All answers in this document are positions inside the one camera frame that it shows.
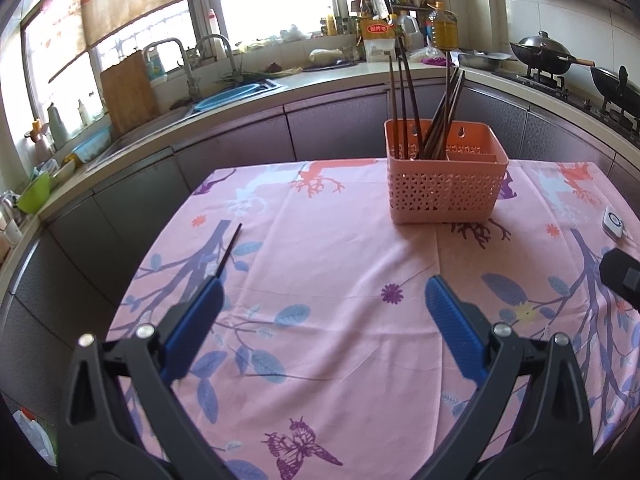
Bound yellow cooking oil bottle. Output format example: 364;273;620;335
429;1;460;52

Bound pink floral tablecloth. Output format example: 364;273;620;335
102;159;640;480

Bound white plastic bag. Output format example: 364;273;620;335
10;407;58;466

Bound green plastic bowl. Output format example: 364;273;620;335
16;172;52;215

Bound black wok with lid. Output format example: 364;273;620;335
590;65;640;116

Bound steel kitchen faucet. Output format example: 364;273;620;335
195;34;238;78
143;37;201;101

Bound yellow bag with red label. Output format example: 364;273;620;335
361;19;399;63

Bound bundle of wooden chopsticks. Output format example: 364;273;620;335
387;30;467;161

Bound small white round device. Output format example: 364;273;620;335
600;205;626;238

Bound wooden cutting board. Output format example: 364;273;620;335
100;52;161;136

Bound grey kitchen counter cabinets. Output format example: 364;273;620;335
0;60;640;391

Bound white bottle with red cap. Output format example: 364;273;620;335
207;7;225;58

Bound steel basin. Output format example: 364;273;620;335
457;51;518;72

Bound orange plastic basket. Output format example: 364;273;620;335
384;118;510;224

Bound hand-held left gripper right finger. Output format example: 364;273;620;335
424;275;596;480

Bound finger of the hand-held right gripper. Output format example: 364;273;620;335
599;247;640;311

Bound blue label detergent bottle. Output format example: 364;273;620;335
145;45;168;83

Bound single black chopstick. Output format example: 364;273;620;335
216;223;243;281

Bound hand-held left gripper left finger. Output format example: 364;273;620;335
56;277;225;480

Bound gas stove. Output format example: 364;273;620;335
492;67;640;141

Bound white plastic jug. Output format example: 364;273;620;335
397;12;425;51

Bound black wok with wooden handle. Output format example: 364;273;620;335
509;31;596;76

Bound light blue plastic tub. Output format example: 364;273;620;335
72;127;113;163

